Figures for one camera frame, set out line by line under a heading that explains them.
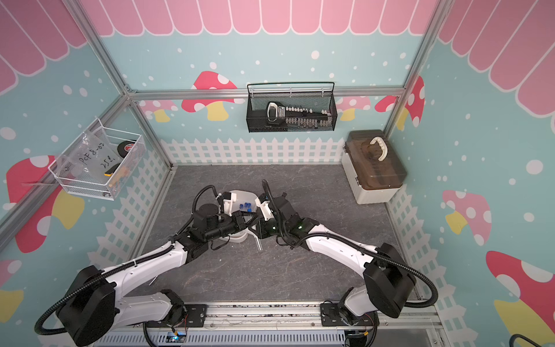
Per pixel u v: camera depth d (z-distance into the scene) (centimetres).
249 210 103
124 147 80
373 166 101
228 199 74
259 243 76
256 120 87
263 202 71
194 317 74
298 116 89
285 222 60
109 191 65
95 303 41
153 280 51
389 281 42
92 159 68
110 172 65
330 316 74
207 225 62
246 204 103
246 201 103
